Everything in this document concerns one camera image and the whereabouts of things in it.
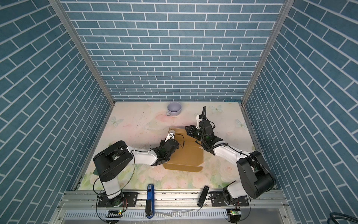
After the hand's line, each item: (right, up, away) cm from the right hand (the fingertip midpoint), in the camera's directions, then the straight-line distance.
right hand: (183, 126), depth 86 cm
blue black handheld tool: (-17, -39, -14) cm, 45 cm away
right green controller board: (+28, -46, -12) cm, 55 cm away
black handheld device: (+11, -38, -11) cm, 41 cm away
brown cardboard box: (+3, -20, +2) cm, 20 cm away
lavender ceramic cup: (-8, +12, +27) cm, 31 cm away
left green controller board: (-35, -45, -14) cm, 59 cm away
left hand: (-8, -9, +8) cm, 15 cm away
